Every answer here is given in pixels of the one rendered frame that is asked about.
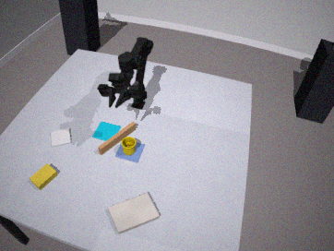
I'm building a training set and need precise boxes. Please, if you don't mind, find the brown wooden plank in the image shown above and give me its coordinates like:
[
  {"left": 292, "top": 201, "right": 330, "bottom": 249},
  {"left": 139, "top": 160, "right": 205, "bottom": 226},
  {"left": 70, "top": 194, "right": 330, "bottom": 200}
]
[{"left": 98, "top": 122, "right": 136, "bottom": 155}]

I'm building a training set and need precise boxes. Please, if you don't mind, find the yellow rectangular block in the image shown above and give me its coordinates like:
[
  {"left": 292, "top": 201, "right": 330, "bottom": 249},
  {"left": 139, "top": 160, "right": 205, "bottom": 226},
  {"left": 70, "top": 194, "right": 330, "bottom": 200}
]
[{"left": 30, "top": 163, "right": 57, "bottom": 190}]

